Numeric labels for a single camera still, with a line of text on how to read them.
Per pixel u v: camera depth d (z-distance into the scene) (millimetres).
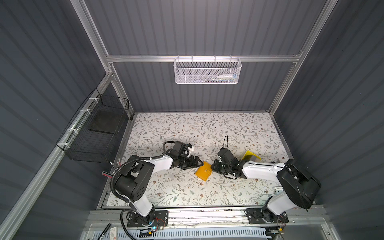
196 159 821
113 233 693
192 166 789
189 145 878
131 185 462
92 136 722
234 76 912
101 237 691
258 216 723
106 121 777
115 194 454
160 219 725
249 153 937
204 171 883
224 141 998
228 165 693
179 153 750
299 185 452
